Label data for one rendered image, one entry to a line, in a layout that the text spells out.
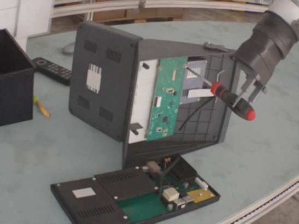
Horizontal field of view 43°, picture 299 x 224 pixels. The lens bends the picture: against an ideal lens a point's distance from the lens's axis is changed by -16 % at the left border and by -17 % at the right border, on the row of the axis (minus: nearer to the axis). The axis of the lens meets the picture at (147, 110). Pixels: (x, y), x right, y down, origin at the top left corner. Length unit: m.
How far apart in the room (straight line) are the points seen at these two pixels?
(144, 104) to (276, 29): 0.28
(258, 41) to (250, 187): 0.29
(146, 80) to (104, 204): 0.22
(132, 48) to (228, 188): 0.30
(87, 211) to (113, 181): 0.10
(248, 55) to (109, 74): 0.28
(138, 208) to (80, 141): 0.22
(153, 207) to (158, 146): 0.19
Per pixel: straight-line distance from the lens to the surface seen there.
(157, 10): 4.75
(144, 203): 0.69
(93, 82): 0.83
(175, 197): 0.68
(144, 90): 0.72
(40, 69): 1.08
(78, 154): 0.79
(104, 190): 0.68
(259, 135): 0.97
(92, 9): 2.19
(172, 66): 0.72
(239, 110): 0.63
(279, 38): 0.66
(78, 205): 0.64
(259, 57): 0.64
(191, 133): 0.87
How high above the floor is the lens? 1.46
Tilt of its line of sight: 29 degrees down
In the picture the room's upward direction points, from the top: 10 degrees clockwise
